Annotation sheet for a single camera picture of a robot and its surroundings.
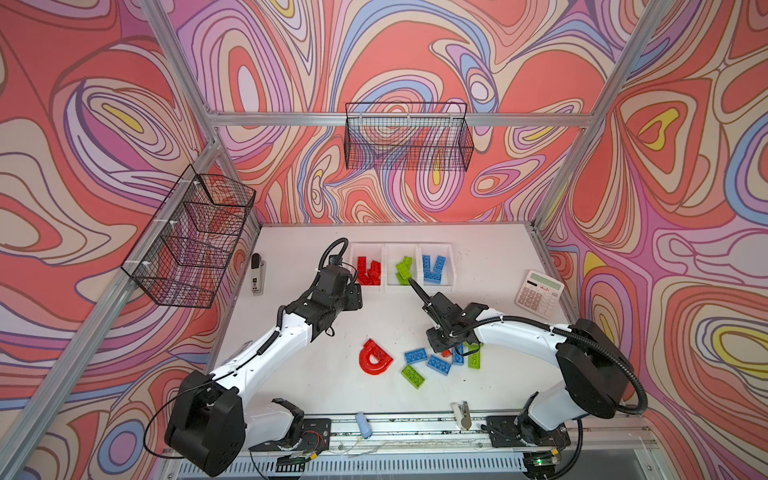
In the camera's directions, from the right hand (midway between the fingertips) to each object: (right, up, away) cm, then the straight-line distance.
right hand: (443, 345), depth 87 cm
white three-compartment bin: (-17, +23, +16) cm, 32 cm away
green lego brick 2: (-11, +21, +14) cm, 27 cm away
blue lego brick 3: (-8, -2, -3) cm, 9 cm away
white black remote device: (-61, +21, +13) cm, 66 cm away
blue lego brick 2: (-1, +19, +14) cm, 24 cm away
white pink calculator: (+34, +14, +11) cm, 38 cm away
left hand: (-26, +17, -3) cm, 31 cm away
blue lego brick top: (-3, +24, +17) cm, 30 cm away
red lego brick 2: (-21, +21, +12) cm, 32 cm away
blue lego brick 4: (-2, -4, -3) cm, 6 cm away
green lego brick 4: (+9, -4, -2) cm, 10 cm away
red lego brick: (-25, +19, +14) cm, 35 cm away
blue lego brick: (+2, +24, +17) cm, 29 cm away
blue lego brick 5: (+4, -3, -3) cm, 6 cm away
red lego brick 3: (-23, +19, +14) cm, 33 cm away
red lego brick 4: (0, -1, -3) cm, 4 cm away
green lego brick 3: (-9, -7, -6) cm, 13 cm away
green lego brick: (-10, +25, +18) cm, 32 cm away
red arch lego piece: (-21, -3, -2) cm, 21 cm away
